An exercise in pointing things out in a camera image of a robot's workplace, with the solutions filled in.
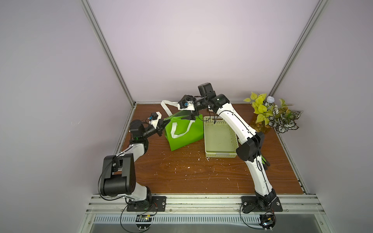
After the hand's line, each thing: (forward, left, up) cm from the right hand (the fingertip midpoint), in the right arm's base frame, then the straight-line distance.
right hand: (181, 103), depth 80 cm
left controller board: (-51, +18, -31) cm, 63 cm away
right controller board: (-51, -44, -32) cm, 74 cm away
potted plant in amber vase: (-6, -54, -6) cm, 55 cm away
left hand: (-6, +7, -8) cm, 12 cm away
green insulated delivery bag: (-9, +1, -15) cm, 18 cm away
